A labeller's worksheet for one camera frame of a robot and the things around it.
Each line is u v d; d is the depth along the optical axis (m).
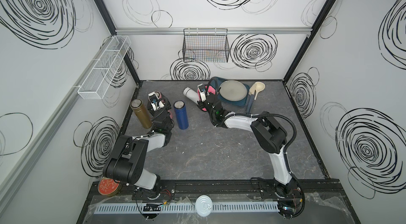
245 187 0.76
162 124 0.65
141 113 0.87
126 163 0.44
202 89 0.78
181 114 0.85
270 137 0.53
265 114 0.57
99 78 0.75
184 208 0.69
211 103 0.71
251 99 1.08
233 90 1.16
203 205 0.65
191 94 1.08
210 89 0.92
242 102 1.06
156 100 0.69
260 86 1.15
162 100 0.81
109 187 0.72
